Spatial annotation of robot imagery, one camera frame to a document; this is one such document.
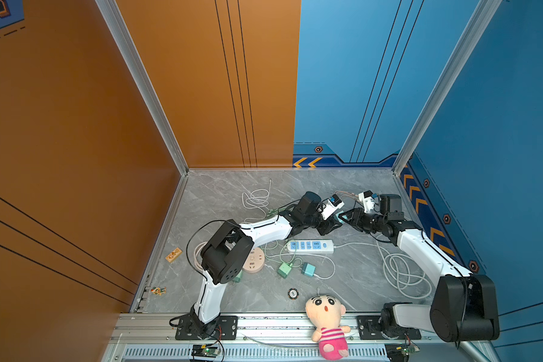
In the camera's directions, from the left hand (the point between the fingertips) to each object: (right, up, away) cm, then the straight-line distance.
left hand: (339, 217), depth 86 cm
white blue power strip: (-11, -12, +3) cm, 17 cm away
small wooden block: (-66, -16, +3) cm, 68 cm away
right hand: (+1, 0, -1) cm, 1 cm away
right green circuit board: (+17, -39, -16) cm, 46 cm away
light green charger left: (-39, -22, -3) cm, 45 cm away
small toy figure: (-67, -26, -5) cm, 72 cm away
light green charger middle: (-21, -20, -1) cm, 29 cm away
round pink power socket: (-32, -17, 0) cm, 37 cm away
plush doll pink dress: (-9, -28, -16) cm, 33 cm away
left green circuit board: (-45, -40, -15) cm, 62 cm away
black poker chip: (-18, -27, -5) cm, 33 cm away
